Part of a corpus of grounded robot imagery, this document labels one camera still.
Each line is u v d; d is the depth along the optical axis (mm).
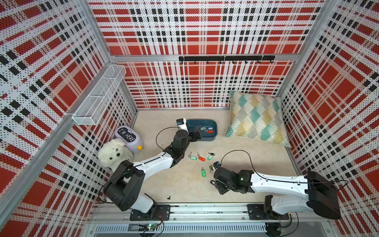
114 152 765
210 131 1065
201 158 935
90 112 691
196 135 766
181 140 631
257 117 946
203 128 1076
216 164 736
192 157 932
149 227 692
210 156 953
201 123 1067
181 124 734
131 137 914
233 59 908
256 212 735
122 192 429
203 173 881
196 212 751
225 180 614
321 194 411
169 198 784
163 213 734
